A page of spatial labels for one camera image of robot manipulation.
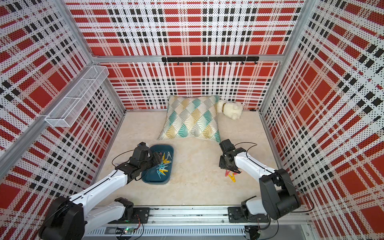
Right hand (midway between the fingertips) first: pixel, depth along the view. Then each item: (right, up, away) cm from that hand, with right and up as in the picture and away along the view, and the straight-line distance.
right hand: (227, 164), depth 88 cm
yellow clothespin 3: (-39, -4, 0) cm, 39 cm away
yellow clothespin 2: (-38, +1, +3) cm, 38 cm away
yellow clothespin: (-40, +3, +6) cm, 40 cm away
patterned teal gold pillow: (-22, +29, +8) cm, 37 cm away
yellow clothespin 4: (+3, -7, -2) cm, 8 cm away
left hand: (-39, +5, -1) cm, 39 cm away
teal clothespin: (-39, -2, 0) cm, 39 cm away
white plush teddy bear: (+9, +35, +24) cm, 43 cm away
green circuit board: (-50, -26, -19) cm, 59 cm away
